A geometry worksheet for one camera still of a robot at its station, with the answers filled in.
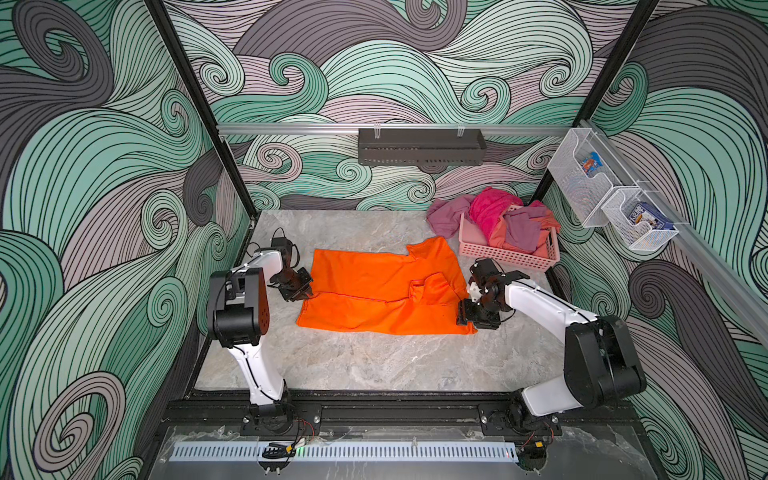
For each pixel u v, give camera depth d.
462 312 0.78
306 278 0.88
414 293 0.95
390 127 0.92
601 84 0.83
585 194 0.82
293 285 0.84
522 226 1.08
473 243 1.03
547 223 1.07
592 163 0.83
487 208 1.07
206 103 0.88
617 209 0.69
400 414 0.76
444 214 1.15
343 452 0.70
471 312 0.78
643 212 0.67
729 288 0.53
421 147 0.96
